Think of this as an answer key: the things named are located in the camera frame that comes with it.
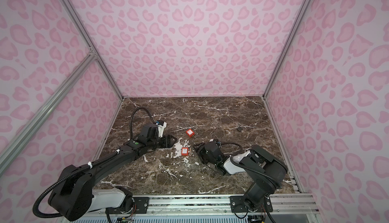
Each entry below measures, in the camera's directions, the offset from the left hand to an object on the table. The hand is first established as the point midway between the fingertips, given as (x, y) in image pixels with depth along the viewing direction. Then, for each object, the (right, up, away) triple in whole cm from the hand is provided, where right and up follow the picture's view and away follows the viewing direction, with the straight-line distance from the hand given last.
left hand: (174, 137), depth 85 cm
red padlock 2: (+8, +1, +13) cm, 15 cm away
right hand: (+11, -7, +2) cm, 13 cm away
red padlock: (+6, -9, +5) cm, 12 cm away
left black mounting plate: (-14, -31, -11) cm, 36 cm away
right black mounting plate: (+33, -31, -11) cm, 46 cm away
